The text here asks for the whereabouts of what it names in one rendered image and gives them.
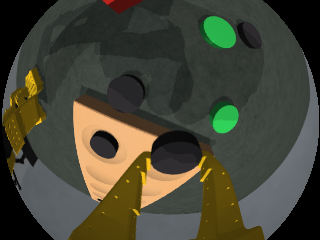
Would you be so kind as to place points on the red block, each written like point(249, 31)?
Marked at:
point(121, 5)

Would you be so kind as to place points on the green disc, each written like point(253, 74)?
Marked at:
point(217, 32)
point(223, 117)

